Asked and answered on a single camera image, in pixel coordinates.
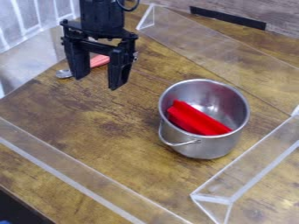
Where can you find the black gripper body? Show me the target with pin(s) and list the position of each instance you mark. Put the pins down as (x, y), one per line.
(98, 32)

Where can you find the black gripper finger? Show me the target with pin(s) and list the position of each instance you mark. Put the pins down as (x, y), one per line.
(118, 67)
(77, 58)

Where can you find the silver metal pot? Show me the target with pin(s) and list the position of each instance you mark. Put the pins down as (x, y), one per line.
(217, 100)

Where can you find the clear acrylic barrier left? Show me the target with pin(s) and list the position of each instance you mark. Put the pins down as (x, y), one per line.
(28, 59)

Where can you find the red block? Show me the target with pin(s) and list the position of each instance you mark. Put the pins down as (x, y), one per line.
(193, 121)

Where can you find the clear acrylic barrier front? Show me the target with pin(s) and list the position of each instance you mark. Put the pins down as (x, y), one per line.
(112, 195)

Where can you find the clear acrylic barrier right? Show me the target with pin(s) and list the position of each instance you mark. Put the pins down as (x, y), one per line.
(217, 194)

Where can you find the spoon with pink handle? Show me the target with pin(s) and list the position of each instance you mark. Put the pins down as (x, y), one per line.
(97, 61)

